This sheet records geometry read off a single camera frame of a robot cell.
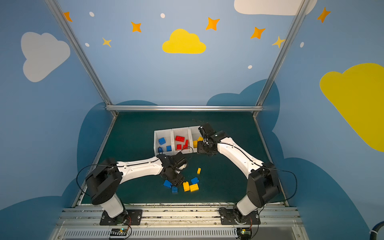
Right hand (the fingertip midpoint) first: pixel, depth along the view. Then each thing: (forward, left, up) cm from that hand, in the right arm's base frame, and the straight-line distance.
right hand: (204, 148), depth 86 cm
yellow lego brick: (+8, +6, -8) cm, 13 cm away
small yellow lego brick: (-9, +2, -12) cm, 15 cm away
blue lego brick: (+11, +29, -10) cm, 32 cm away
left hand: (-15, +15, -11) cm, 24 cm away
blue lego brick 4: (-15, +5, -12) cm, 20 cm away
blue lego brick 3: (-18, +21, -11) cm, 29 cm away
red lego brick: (+7, +17, -12) cm, 22 cm away
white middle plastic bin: (+18, +16, -10) cm, 26 cm away
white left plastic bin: (+3, +29, -9) cm, 31 cm away
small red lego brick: (+9, +12, -12) cm, 19 cm away
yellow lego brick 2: (+14, +2, -11) cm, 18 cm away
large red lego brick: (+14, +17, -11) cm, 24 cm away
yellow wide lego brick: (-19, +5, -11) cm, 23 cm away
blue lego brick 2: (+7, +24, -13) cm, 28 cm away
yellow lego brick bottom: (-19, +9, -11) cm, 24 cm away
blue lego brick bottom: (-21, +16, -11) cm, 28 cm away
